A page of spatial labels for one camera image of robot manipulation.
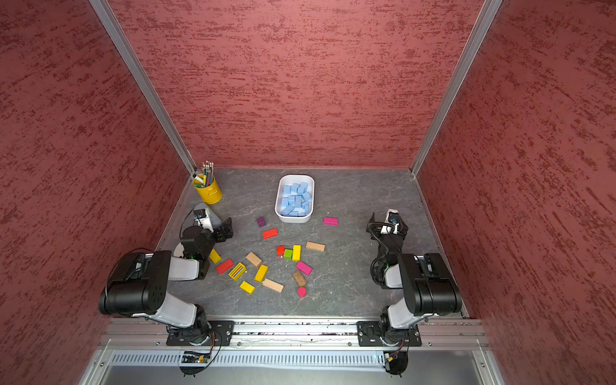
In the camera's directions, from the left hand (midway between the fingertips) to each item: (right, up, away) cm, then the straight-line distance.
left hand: (221, 222), depth 94 cm
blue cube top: (+28, +14, +16) cm, 36 cm away
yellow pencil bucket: (-8, +11, +9) cm, 16 cm away
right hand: (+65, +3, -4) cm, 65 cm away
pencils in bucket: (-9, +18, +6) cm, 21 cm away
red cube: (+25, -10, -3) cm, 27 cm away
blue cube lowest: (+33, +6, +10) cm, 35 cm away
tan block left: (+14, -13, -5) cm, 20 cm away
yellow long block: (+18, -18, -7) cm, 27 cm away
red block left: (+4, -16, -6) cm, 17 cm away
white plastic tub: (+30, +2, +7) cm, 31 cm away
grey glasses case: (+1, +2, -11) cm, 12 cm away
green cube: (+28, -12, -4) cm, 30 cm away
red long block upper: (+20, -5, +2) cm, 20 cm away
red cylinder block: (+33, -23, -11) cm, 42 cm away
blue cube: (+25, +14, +16) cm, 32 cm away
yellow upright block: (+31, -11, -3) cm, 33 cm away
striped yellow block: (+10, -17, -9) cm, 21 cm away
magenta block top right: (+45, 0, +6) cm, 45 cm away
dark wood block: (+32, -19, -9) cm, 39 cm away
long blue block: (+26, +4, +10) cm, 28 cm away
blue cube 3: (+24, +8, +11) cm, 28 cm away
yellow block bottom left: (+14, -22, -11) cm, 28 cm away
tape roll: (-17, -11, 0) cm, 20 cm away
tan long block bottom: (+23, -21, -11) cm, 33 cm away
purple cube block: (+15, 0, +6) cm, 16 cm away
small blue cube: (+31, +13, +16) cm, 37 cm away
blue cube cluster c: (+34, +10, +13) cm, 38 cm away
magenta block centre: (+34, -17, -4) cm, 38 cm away
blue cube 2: (+32, +15, +17) cm, 40 cm away
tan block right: (+38, -9, -1) cm, 39 cm away
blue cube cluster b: (+27, +9, +13) cm, 31 cm away
